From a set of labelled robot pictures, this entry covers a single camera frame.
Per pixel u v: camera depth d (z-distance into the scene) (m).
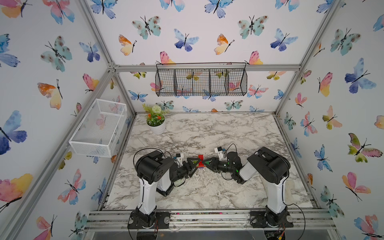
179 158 0.87
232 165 0.77
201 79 0.98
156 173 0.51
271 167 0.52
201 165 0.89
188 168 0.80
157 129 1.04
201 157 0.96
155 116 0.98
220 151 0.89
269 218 0.65
